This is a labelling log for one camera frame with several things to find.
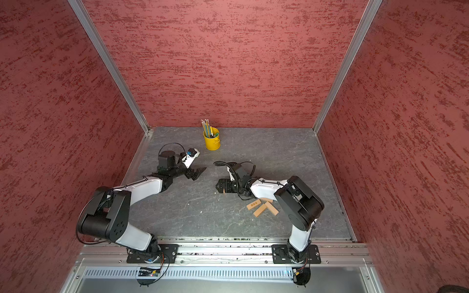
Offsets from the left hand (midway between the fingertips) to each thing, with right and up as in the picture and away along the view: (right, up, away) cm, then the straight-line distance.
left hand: (198, 163), depth 92 cm
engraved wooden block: (+27, -21, -5) cm, 34 cm away
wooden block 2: (+37, -21, -6) cm, 43 cm away
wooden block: (+32, -22, -7) cm, 39 cm away
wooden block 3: (+34, -18, -5) cm, 38 cm away
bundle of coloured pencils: (+3, +19, +11) cm, 22 cm away
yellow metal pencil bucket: (+6, +10, +11) cm, 17 cm away
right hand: (+14, -14, 0) cm, 19 cm away
